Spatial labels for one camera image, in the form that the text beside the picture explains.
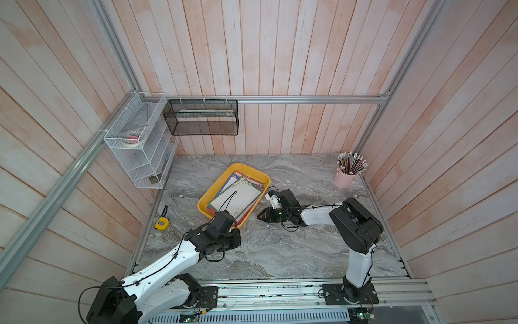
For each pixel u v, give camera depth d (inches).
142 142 28.5
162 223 35.6
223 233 25.0
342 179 41.4
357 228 20.2
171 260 19.2
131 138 28.6
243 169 42.7
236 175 43.2
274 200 34.9
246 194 40.7
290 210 30.5
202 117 40.7
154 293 17.5
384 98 36.7
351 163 39.8
